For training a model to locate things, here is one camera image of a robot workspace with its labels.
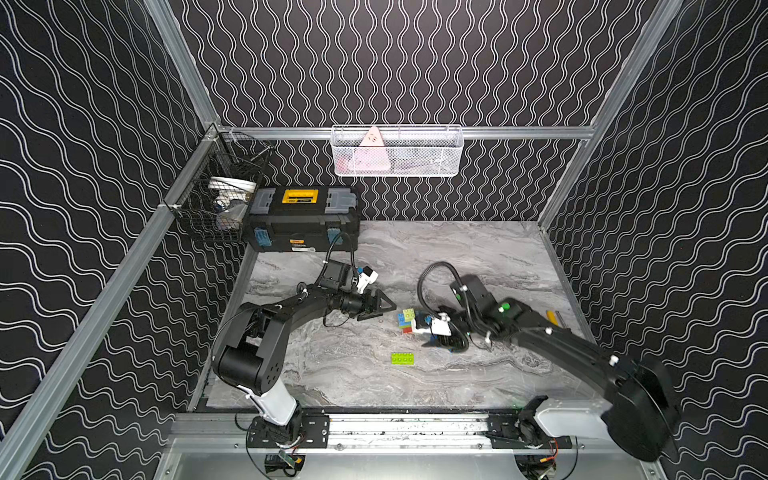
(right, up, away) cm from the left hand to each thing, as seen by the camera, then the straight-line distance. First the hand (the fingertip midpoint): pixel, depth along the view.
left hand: (388, 306), depth 85 cm
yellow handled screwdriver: (+52, -5, +10) cm, 53 cm away
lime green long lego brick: (+4, -15, +1) cm, 16 cm away
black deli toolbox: (-29, +27, +16) cm, 43 cm away
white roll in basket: (-43, +32, -5) cm, 54 cm away
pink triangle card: (-5, +45, +5) cm, 45 cm away
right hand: (+10, -4, -6) cm, 12 cm away
